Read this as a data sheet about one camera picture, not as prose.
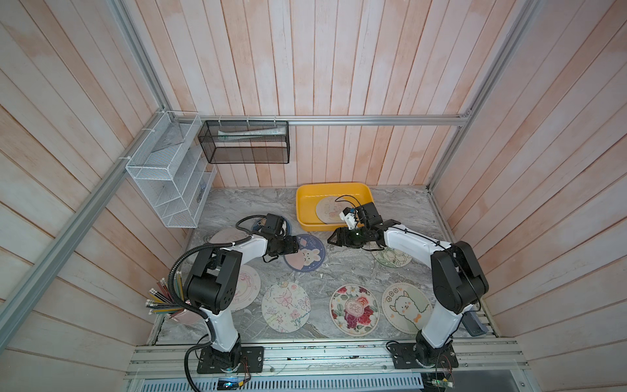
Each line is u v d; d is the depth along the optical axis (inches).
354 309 33.0
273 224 30.8
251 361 28.8
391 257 37.5
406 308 33.0
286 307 33.0
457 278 19.0
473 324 30.7
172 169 27.6
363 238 30.9
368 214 29.5
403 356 28.8
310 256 38.2
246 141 40.8
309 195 46.5
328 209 43.7
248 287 34.8
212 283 19.2
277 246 32.6
